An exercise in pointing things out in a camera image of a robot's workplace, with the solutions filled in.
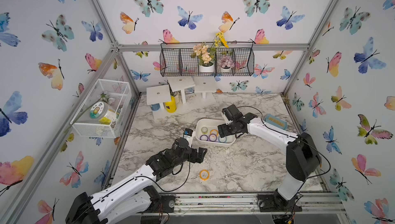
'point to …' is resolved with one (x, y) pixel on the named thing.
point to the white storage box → (207, 133)
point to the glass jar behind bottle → (178, 95)
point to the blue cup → (155, 107)
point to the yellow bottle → (171, 107)
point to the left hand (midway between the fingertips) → (200, 147)
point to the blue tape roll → (223, 140)
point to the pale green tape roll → (204, 130)
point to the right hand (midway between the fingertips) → (226, 128)
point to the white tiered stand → (159, 95)
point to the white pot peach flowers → (205, 65)
